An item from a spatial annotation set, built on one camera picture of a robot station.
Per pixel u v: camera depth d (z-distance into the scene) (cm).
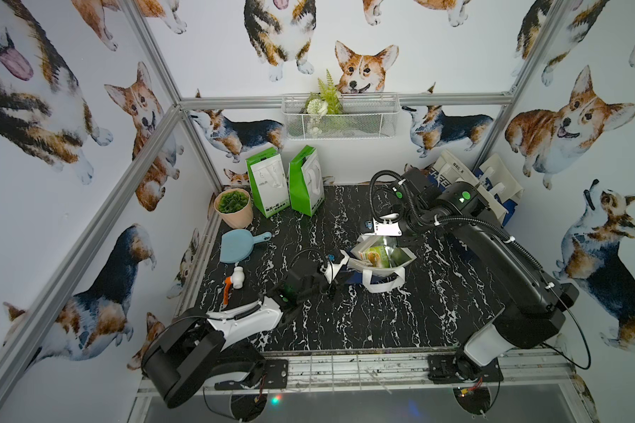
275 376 73
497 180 92
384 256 90
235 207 102
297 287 65
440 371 74
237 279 90
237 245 102
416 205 48
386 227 58
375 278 78
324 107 82
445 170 98
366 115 92
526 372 75
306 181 95
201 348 42
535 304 41
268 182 97
